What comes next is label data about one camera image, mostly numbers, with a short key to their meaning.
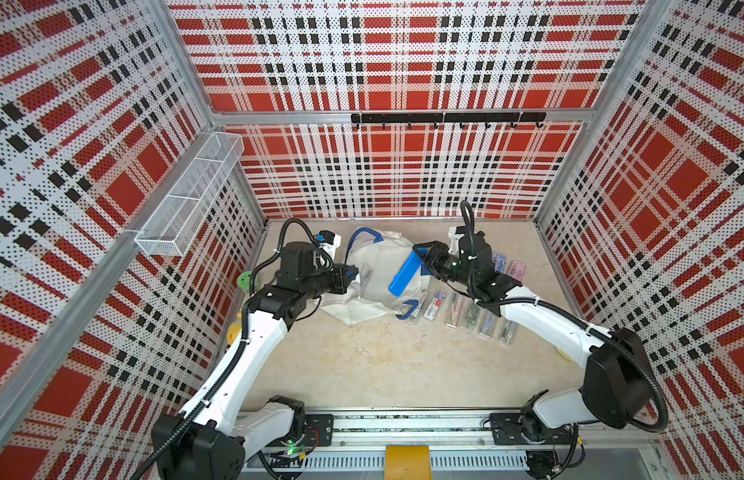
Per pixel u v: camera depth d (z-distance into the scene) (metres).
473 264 0.60
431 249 0.73
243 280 0.98
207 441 0.37
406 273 0.77
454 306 0.96
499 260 1.08
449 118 0.89
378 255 1.05
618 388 0.42
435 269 0.71
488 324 0.91
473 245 0.59
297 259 0.56
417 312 0.93
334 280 0.66
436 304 0.96
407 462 0.70
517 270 1.05
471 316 0.93
